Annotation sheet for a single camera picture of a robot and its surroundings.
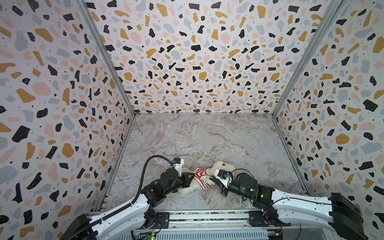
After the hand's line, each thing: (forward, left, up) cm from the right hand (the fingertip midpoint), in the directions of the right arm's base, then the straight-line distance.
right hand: (211, 175), depth 72 cm
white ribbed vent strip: (-22, -23, -18) cm, 37 cm away
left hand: (+3, +7, -5) cm, 9 cm away
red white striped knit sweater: (+3, +5, -6) cm, 8 cm away
